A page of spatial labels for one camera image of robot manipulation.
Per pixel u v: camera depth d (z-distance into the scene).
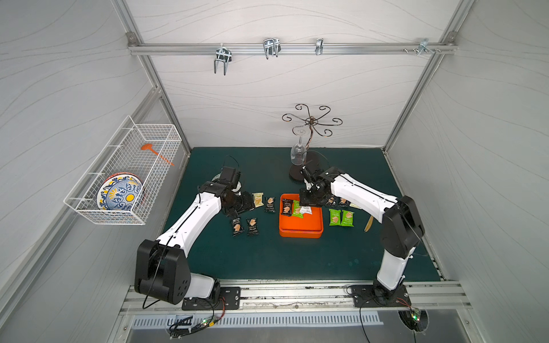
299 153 0.86
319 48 0.78
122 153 0.69
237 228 0.90
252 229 0.89
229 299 0.74
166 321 0.70
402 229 0.49
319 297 0.76
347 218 0.93
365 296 0.73
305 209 0.86
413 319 0.71
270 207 0.96
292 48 0.78
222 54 0.78
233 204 0.69
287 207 0.96
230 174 0.67
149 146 0.78
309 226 0.86
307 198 0.78
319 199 0.75
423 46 0.77
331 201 0.98
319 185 0.64
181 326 0.69
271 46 0.77
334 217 0.93
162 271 0.41
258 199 0.98
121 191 0.62
